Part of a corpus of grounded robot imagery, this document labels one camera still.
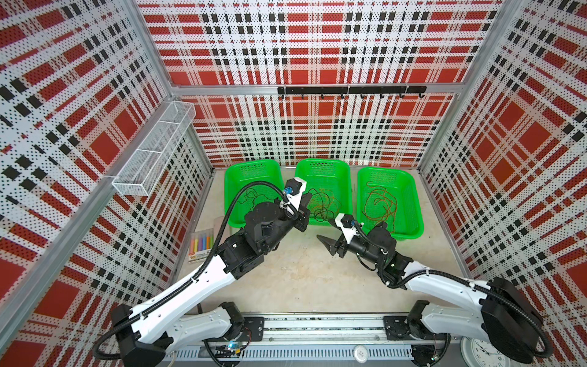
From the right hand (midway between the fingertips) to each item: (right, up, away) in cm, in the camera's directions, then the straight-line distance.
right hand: (326, 227), depth 75 cm
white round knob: (+10, -38, -6) cm, 39 cm away
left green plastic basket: (-34, +9, +34) cm, 49 cm away
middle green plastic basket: (+5, +16, +43) cm, 46 cm away
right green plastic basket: (+39, +15, +31) cm, 52 cm away
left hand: (-5, +11, -10) cm, 16 cm away
